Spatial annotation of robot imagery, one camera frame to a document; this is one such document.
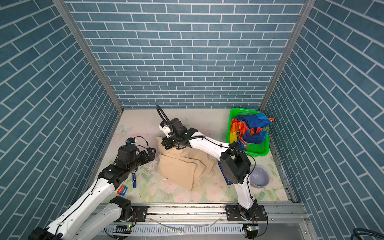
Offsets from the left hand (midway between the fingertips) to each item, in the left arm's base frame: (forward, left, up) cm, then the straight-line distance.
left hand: (150, 152), depth 81 cm
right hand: (+6, -5, +1) cm, 8 cm away
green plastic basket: (+35, -54, -4) cm, 64 cm away
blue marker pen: (-11, +10, -13) cm, 20 cm away
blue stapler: (-13, -43, -13) cm, 47 cm away
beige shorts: (-6, -20, -5) cm, 21 cm away
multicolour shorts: (+20, -64, -6) cm, 67 cm away
